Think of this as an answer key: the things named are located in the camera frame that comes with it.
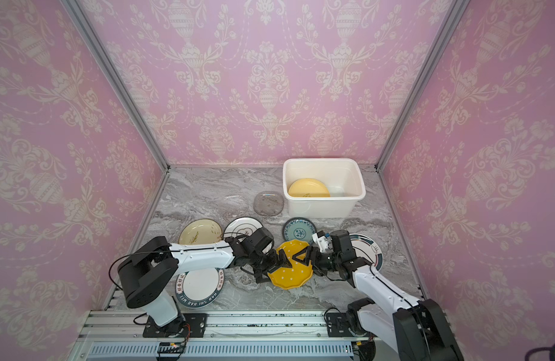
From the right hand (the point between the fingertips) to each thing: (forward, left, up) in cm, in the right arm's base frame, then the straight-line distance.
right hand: (298, 261), depth 81 cm
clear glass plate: (+31, +11, -7) cm, 34 cm away
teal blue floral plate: (+17, -2, -6) cm, 18 cm away
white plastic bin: (+39, -26, +4) cm, 47 cm away
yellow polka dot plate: (-5, 0, +1) cm, 5 cm away
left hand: (-4, +4, -2) cm, 6 cm away
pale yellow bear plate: (+39, -9, -6) cm, 40 cm away
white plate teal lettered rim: (-6, +38, -6) cm, 39 cm away
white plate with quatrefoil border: (+19, +23, -6) cm, 31 cm away
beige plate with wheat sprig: (+18, +41, -6) cm, 45 cm away
